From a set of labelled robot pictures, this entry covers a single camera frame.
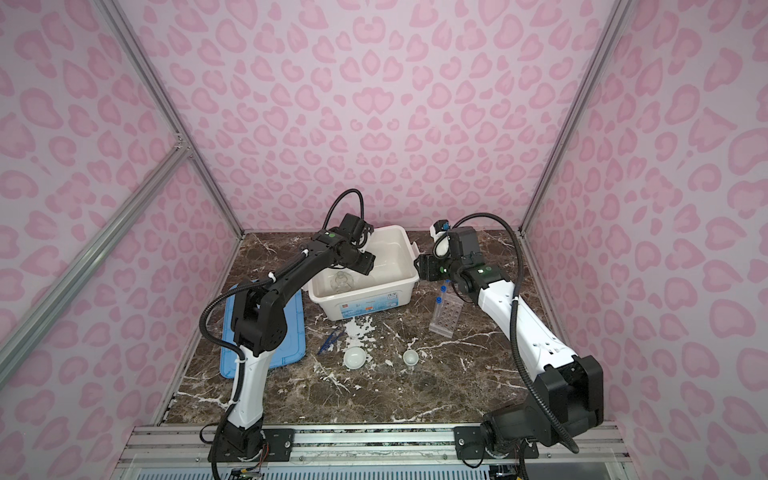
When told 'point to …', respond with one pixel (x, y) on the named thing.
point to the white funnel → (355, 357)
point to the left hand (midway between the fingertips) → (367, 257)
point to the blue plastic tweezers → (328, 341)
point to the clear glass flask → (341, 283)
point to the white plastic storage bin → (338, 294)
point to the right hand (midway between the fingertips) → (426, 258)
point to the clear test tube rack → (447, 317)
